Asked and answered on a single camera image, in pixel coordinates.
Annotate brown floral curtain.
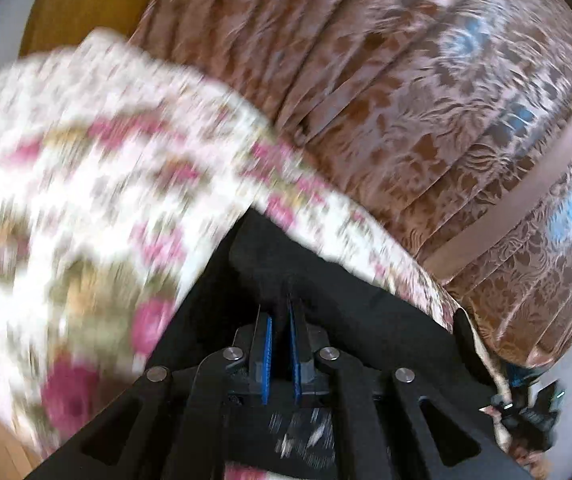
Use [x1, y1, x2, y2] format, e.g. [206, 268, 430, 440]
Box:
[133, 0, 572, 367]

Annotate blue object beside bed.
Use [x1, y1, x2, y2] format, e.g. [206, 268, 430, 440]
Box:
[502, 361, 549, 388]

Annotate black pants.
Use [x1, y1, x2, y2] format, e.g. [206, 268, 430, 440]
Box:
[150, 211, 509, 479]

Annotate floral bed sheet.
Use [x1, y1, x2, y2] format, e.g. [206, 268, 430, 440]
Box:
[0, 32, 521, 479]

